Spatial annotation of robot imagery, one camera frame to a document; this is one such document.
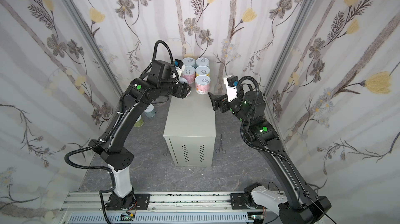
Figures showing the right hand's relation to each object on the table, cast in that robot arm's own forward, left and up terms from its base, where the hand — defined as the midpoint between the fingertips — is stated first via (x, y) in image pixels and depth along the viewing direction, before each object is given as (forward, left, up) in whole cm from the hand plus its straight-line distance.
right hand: (221, 85), depth 60 cm
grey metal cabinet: (-15, +12, -12) cm, 22 cm away
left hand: (+8, +16, -7) cm, 19 cm away
